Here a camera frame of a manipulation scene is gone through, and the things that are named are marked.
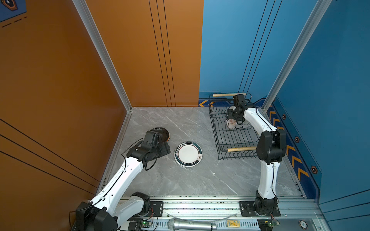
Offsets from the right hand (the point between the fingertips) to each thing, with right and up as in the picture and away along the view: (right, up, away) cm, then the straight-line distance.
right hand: (231, 116), depth 100 cm
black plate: (-46, -14, 0) cm, 48 cm away
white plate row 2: (-34, -30, -13) cm, 47 cm away
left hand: (-43, -19, -19) cm, 50 cm away
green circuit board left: (-51, -54, -30) cm, 80 cm away
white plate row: (-30, -25, -8) cm, 40 cm away
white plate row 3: (+1, -5, +6) cm, 8 cm away
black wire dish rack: (-1, -19, -3) cm, 19 cm away
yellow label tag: (-8, -53, -31) cm, 62 cm away
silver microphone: (-36, -52, -33) cm, 71 cm away
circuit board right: (+9, -55, -29) cm, 63 cm away
